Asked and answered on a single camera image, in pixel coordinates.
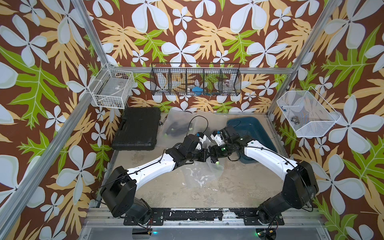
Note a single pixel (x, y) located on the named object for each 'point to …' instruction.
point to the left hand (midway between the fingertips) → (212, 153)
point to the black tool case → (138, 130)
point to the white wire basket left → (112, 88)
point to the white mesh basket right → (309, 114)
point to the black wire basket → (195, 79)
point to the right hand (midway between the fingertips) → (209, 153)
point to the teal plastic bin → (251, 126)
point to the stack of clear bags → (201, 173)
